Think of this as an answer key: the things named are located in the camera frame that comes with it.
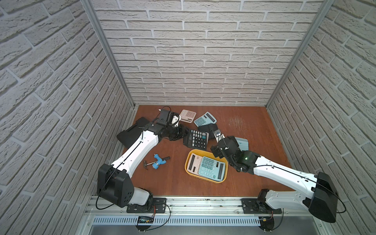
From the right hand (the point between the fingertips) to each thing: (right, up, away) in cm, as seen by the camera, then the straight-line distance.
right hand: (222, 141), depth 80 cm
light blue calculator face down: (+17, -4, +15) cm, 23 cm away
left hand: (-21, +6, 0) cm, 22 cm away
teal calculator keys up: (-7, +12, +27) cm, 31 cm away
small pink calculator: (-21, +15, +30) cm, 39 cm away
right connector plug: (+20, -39, -10) cm, 45 cm away
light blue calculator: (-5, -17, +3) cm, 18 cm away
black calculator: (-15, +1, -1) cm, 15 cm away
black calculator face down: (-5, +5, +21) cm, 22 cm away
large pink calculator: (-16, -15, +6) cm, 22 cm away
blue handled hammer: (-39, -15, +5) cm, 42 cm away
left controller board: (-41, -39, -8) cm, 57 cm away
